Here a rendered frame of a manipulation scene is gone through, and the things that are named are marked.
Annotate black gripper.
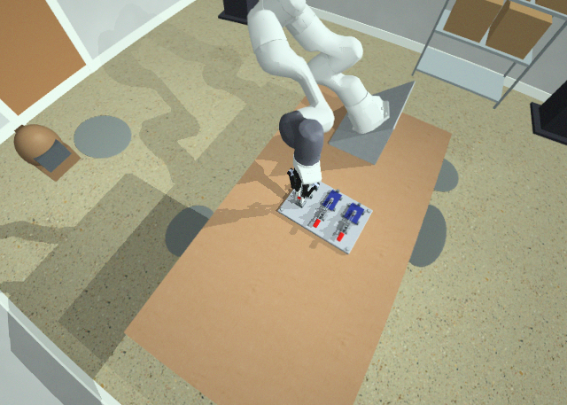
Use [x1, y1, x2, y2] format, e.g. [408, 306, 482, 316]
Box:
[287, 168, 320, 204]

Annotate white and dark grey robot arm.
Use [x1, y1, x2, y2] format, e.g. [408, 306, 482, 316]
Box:
[247, 0, 390, 184]

